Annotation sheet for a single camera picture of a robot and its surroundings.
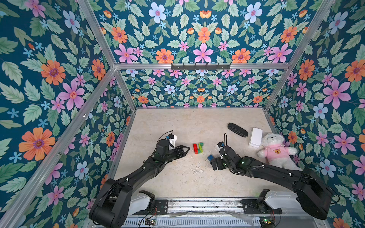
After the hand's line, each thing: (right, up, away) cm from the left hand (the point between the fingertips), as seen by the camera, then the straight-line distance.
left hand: (188, 148), depth 83 cm
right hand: (+17, -7, +2) cm, 19 cm away
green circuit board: (+41, -35, -12) cm, 55 cm away
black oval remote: (+35, +10, +19) cm, 41 cm away
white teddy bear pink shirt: (+54, -4, +2) cm, 54 cm away
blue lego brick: (+14, -7, +7) cm, 17 cm away
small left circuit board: (-20, -35, -11) cm, 42 cm away
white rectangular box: (+47, +5, +15) cm, 50 cm away
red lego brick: (+5, -2, +11) cm, 12 cm away
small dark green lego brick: (+9, 0, +13) cm, 16 cm away
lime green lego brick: (+8, -1, +11) cm, 13 cm away
